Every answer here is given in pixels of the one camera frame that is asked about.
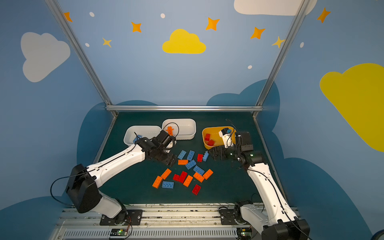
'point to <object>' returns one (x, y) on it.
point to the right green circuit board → (244, 233)
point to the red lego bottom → (196, 189)
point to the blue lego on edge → (206, 156)
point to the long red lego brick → (182, 176)
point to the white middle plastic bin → (183, 129)
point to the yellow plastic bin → (211, 137)
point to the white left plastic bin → (147, 131)
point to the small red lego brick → (207, 137)
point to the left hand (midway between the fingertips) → (170, 156)
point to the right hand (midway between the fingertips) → (218, 148)
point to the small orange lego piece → (170, 130)
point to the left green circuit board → (118, 232)
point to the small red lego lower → (176, 177)
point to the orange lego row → (182, 162)
